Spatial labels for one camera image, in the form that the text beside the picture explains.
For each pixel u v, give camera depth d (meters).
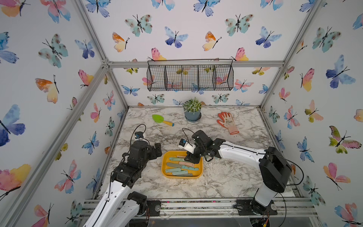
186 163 0.87
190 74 0.98
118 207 0.46
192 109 1.01
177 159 0.90
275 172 0.45
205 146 0.66
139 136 0.64
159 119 1.14
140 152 0.54
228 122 1.09
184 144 0.73
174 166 0.88
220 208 0.75
